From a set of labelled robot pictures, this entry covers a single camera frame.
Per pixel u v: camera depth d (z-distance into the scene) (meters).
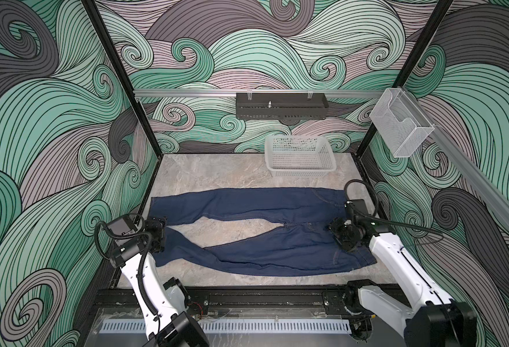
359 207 0.65
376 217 0.58
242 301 0.75
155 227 0.66
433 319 0.38
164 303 0.42
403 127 0.76
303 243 0.87
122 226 0.55
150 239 0.52
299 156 1.21
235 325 0.70
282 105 0.96
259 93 0.93
